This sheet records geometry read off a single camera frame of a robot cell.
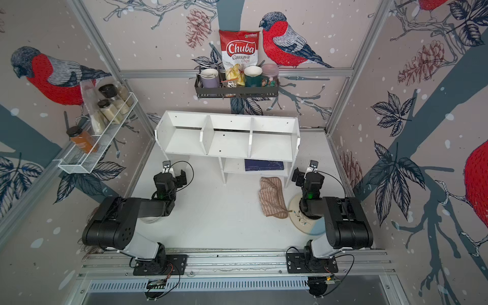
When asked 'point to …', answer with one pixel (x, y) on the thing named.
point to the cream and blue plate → (305, 225)
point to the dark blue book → (253, 165)
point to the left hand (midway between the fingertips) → (175, 167)
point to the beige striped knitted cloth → (271, 197)
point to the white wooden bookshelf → (243, 143)
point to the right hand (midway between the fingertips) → (307, 168)
